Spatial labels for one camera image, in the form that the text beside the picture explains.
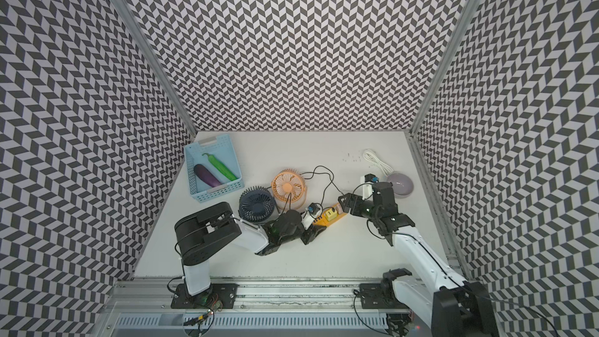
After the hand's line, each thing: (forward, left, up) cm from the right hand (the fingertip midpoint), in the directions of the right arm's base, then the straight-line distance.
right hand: (346, 204), depth 84 cm
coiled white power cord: (+27, -15, -6) cm, 32 cm away
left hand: (-3, +10, -9) cm, 14 cm away
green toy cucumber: (+22, +53, -8) cm, 58 cm away
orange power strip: (-4, +8, -7) cm, 11 cm away
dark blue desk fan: (0, +32, +2) cm, 32 cm away
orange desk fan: (+7, +21, -1) cm, 23 cm away
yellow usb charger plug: (-3, +6, -2) cm, 7 cm away
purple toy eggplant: (+18, +60, -7) cm, 63 cm away
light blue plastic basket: (+23, +58, -9) cm, 64 cm away
